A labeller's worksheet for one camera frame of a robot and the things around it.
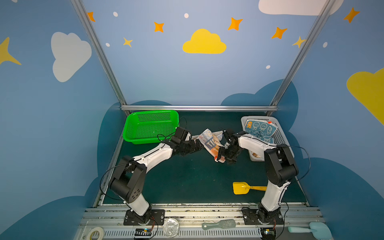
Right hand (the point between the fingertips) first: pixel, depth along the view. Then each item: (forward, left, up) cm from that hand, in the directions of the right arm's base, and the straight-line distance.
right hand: (222, 159), depth 92 cm
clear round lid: (-38, +26, +3) cm, 46 cm away
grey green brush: (-34, -1, -1) cm, 34 cm away
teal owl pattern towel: (+27, -33, -3) cm, 43 cm away
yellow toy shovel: (-16, -11, -3) cm, 20 cm away
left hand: (+3, +16, +8) cm, 18 cm away
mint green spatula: (-35, -45, -3) cm, 57 cm away
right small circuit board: (-37, -21, -7) cm, 43 cm away
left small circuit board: (-40, +41, -6) cm, 58 cm away
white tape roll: (-41, +60, 0) cm, 72 cm away
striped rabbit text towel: (+10, +7, +4) cm, 13 cm away
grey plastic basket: (+16, -39, +3) cm, 42 cm away
